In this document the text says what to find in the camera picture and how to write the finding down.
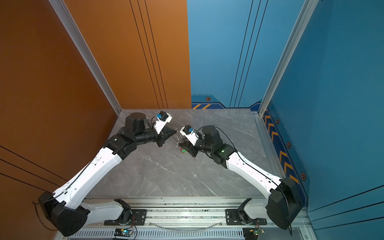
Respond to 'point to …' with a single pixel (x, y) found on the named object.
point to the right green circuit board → (251, 233)
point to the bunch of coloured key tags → (182, 151)
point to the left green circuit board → (124, 232)
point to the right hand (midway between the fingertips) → (180, 142)
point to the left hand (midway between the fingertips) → (175, 129)
